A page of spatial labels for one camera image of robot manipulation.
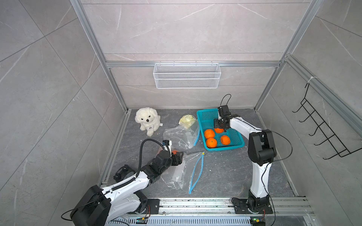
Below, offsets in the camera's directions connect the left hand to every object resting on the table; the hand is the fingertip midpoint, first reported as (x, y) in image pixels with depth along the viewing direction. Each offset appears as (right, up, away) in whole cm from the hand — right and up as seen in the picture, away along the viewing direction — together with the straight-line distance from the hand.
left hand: (180, 151), depth 83 cm
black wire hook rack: (+70, +8, -22) cm, 74 cm away
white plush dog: (-21, +19, +10) cm, 30 cm away
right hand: (+28, +16, +19) cm, 38 cm away
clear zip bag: (+3, -14, -2) cm, 15 cm away
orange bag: (-4, -2, +6) cm, 7 cm away
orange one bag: (+20, +4, +8) cm, 22 cm away
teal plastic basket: (+20, +20, +28) cm, 39 cm away
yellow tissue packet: (+5, +18, +24) cm, 31 cm away
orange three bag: (+30, +5, +9) cm, 32 cm away
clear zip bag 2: (+3, +7, +17) cm, 19 cm away
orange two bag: (+20, +9, +14) cm, 26 cm away
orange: (+27, +11, +14) cm, 32 cm away
